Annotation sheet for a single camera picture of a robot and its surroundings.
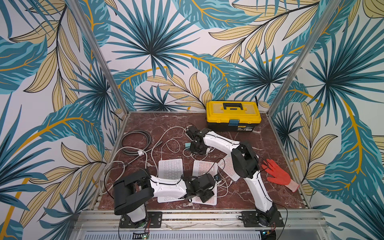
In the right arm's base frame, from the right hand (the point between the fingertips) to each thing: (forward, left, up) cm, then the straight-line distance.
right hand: (194, 152), depth 97 cm
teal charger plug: (+4, +4, +3) cm, 6 cm away
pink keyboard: (-11, -5, +1) cm, 12 cm away
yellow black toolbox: (+19, -26, +13) cm, 35 cm away
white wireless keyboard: (-11, +15, 0) cm, 18 cm away
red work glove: (-17, -50, -1) cm, 53 cm away
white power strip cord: (+6, +54, -4) cm, 54 cm away
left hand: (-25, -7, -1) cm, 26 cm away
